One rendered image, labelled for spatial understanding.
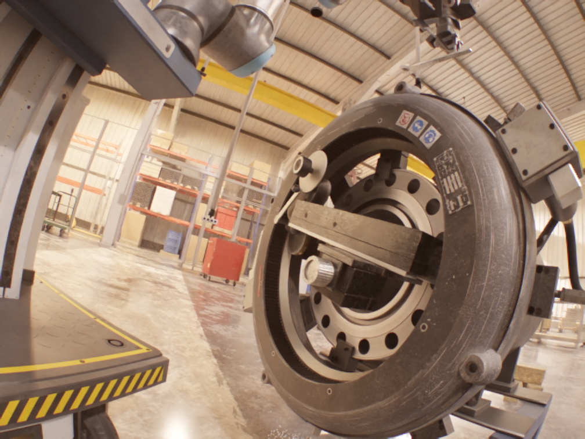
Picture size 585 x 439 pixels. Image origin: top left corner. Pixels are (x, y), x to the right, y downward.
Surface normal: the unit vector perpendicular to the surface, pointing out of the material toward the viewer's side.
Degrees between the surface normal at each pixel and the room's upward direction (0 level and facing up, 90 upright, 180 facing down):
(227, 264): 90
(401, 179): 90
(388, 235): 90
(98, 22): 180
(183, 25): 70
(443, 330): 90
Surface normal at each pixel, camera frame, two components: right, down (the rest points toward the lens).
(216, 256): 0.55, -0.04
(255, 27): 0.68, 0.19
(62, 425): 0.95, 0.17
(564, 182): -0.84, -0.29
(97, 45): -0.22, 0.96
